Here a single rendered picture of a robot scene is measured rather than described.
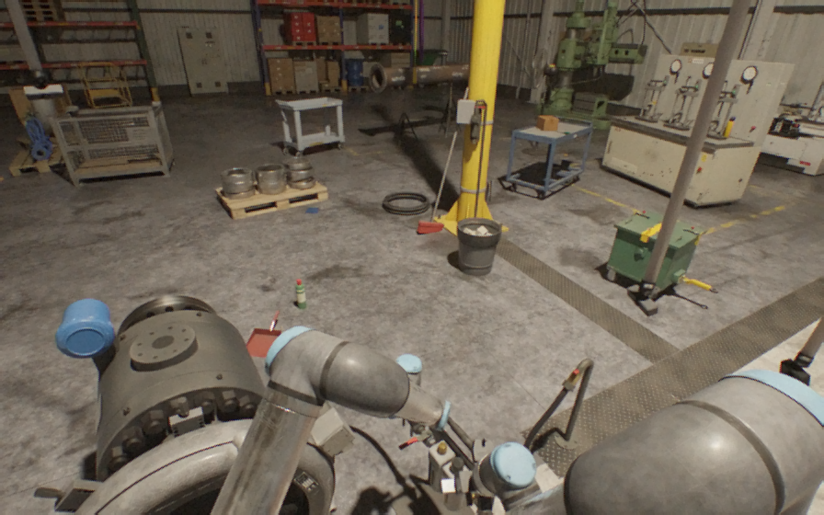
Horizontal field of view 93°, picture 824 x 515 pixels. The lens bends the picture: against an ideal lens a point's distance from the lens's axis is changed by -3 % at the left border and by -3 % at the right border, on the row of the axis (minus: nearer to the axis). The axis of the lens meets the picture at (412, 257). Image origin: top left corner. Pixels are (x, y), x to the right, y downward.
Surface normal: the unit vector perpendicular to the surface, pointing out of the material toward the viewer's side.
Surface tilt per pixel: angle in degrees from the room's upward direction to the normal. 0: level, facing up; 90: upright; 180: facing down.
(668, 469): 38
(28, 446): 0
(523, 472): 19
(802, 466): 55
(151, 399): 14
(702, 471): 34
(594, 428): 0
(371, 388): 64
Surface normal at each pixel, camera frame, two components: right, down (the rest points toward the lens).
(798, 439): 0.25, -0.46
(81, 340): 0.55, 0.41
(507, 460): 0.15, -0.68
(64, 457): 0.02, -0.88
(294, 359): -0.25, -0.42
